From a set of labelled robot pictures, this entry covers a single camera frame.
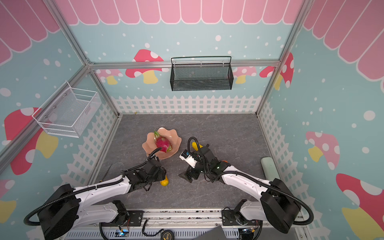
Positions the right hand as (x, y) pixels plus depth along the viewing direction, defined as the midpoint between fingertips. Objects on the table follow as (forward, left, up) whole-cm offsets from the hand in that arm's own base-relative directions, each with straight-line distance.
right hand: (183, 167), depth 79 cm
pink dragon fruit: (+19, +15, -4) cm, 25 cm away
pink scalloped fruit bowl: (+20, +24, -9) cm, 33 cm away
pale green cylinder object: (+3, -50, -9) cm, 51 cm away
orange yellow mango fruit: (-5, +11, -8) cm, 14 cm away
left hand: (0, +14, -10) cm, 17 cm away
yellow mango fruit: (+20, -6, -11) cm, 23 cm away
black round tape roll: (-29, +7, -8) cm, 31 cm away
